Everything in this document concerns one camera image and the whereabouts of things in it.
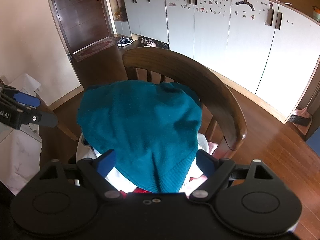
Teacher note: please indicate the red cloth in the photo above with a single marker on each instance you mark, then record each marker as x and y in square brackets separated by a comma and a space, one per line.
[141, 191]

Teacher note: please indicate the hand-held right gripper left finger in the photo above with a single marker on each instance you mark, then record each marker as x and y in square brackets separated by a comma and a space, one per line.
[107, 163]

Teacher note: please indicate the dark shoe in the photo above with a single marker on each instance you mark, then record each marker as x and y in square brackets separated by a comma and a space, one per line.
[163, 46]

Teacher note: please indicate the pink cloth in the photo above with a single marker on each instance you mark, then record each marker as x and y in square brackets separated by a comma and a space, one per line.
[212, 148]

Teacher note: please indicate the teal knit sweater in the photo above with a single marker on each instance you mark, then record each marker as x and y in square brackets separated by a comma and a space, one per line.
[140, 125]

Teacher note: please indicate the pink slipper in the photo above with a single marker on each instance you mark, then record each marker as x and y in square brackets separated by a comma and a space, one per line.
[152, 43]

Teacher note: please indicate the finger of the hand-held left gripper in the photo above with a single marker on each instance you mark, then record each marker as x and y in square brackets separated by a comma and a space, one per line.
[45, 120]
[27, 100]

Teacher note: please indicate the black white sneaker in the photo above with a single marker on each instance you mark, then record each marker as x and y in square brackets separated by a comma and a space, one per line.
[128, 40]
[121, 42]

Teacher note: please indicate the white cabinet with stickers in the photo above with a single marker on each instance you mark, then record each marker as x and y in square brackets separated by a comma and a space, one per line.
[220, 42]

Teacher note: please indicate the wooden chair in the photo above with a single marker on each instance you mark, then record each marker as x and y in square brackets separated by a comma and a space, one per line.
[200, 80]

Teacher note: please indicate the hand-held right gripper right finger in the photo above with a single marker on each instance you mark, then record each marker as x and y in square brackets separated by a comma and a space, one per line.
[207, 163]

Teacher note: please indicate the pink broom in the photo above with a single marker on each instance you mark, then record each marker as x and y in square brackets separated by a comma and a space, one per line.
[301, 118]

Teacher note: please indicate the patterned red doormat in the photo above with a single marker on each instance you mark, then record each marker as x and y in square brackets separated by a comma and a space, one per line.
[92, 48]

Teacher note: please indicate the brown wooden door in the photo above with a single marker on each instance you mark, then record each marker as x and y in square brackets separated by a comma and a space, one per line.
[80, 22]

